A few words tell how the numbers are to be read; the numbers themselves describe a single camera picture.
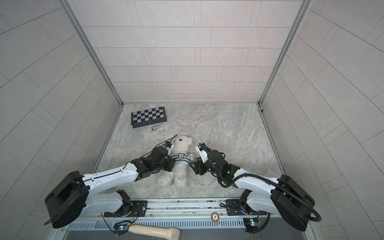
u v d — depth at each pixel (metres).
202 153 0.71
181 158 0.79
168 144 0.75
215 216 0.69
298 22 0.75
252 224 0.68
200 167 0.69
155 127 0.99
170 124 1.05
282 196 0.41
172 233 0.62
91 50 0.86
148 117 1.03
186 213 0.71
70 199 0.40
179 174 0.74
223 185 0.61
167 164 0.73
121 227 0.65
